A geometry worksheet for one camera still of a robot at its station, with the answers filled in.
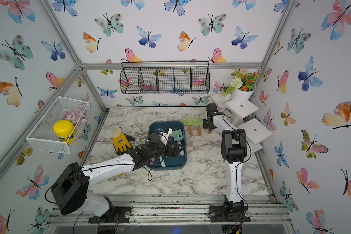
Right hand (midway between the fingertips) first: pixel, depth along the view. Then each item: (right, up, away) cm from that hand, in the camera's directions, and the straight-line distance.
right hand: (210, 123), depth 105 cm
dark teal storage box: (-29, -24, -15) cm, 41 cm away
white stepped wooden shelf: (+13, +7, -15) cm, 21 cm away
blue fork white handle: (-23, -9, -4) cm, 25 cm away
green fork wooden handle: (-8, +1, +9) cm, 12 cm away
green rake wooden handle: (-15, +1, +9) cm, 18 cm away
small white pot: (+10, +23, -2) cm, 25 cm away
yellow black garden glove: (-62, -13, -5) cm, 63 cm away
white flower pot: (+15, +16, -16) cm, 27 cm away
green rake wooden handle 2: (-2, +6, +12) cm, 14 cm away
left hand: (-21, -12, -26) cm, 36 cm away
